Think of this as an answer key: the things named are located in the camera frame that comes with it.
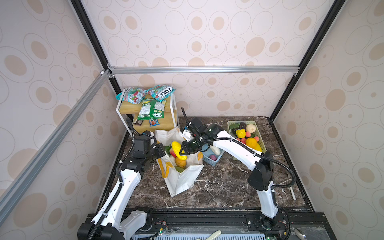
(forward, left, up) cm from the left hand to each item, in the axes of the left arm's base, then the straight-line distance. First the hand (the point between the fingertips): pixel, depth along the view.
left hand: (168, 144), depth 78 cm
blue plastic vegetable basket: (+7, -23, -19) cm, 31 cm away
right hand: (-3, -7, -3) cm, 8 cm away
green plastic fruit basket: (+21, -50, -16) cm, 56 cm away
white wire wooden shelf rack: (+16, +23, +11) cm, 30 cm away
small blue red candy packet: (+20, +13, -5) cm, 24 cm away
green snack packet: (+13, +8, +14) cm, 20 cm away
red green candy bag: (+23, +20, +14) cm, 34 cm away
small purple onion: (+2, -25, -17) cm, 30 cm away
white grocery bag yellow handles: (-14, -5, -17) cm, 23 cm away
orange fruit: (-4, -5, -13) cm, 15 cm away
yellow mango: (-1, -4, -1) cm, 4 cm away
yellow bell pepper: (+18, -45, -14) cm, 50 cm away
